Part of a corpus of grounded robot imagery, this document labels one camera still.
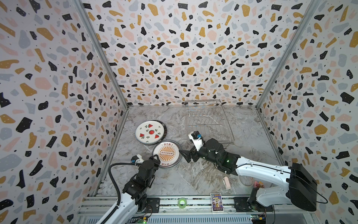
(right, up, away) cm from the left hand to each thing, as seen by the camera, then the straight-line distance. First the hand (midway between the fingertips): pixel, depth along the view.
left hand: (159, 157), depth 84 cm
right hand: (+16, +9, -10) cm, 21 cm away
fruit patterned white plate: (-11, +13, +17) cm, 24 cm away
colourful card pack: (+32, -21, -10) cm, 40 cm away
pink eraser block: (+39, -13, -4) cm, 42 cm away
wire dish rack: (+34, +24, +33) cm, 53 cm away
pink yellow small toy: (+56, -14, -6) cm, 58 cm away
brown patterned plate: (+4, +1, +7) cm, 8 cm away
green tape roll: (+14, -23, -8) cm, 28 cm away
